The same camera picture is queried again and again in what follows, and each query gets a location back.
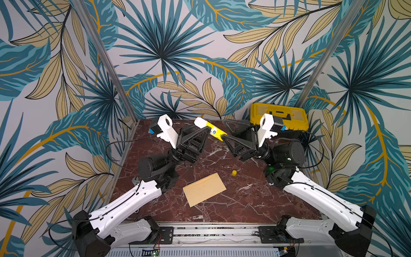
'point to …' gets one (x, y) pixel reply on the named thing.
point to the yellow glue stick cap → (234, 173)
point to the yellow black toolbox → (294, 116)
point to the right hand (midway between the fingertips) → (223, 129)
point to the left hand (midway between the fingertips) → (211, 130)
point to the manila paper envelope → (202, 190)
